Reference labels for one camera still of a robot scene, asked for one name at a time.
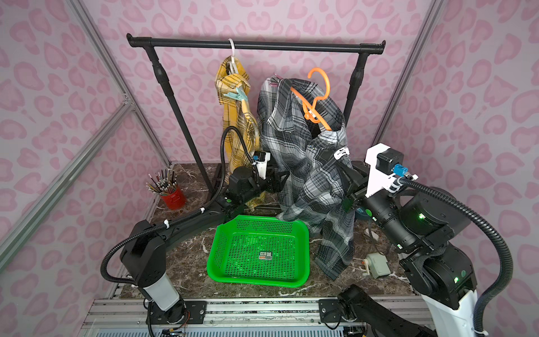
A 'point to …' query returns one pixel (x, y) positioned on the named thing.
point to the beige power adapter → (377, 265)
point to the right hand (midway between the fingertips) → (335, 165)
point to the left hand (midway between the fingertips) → (285, 170)
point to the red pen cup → (166, 185)
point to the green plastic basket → (260, 249)
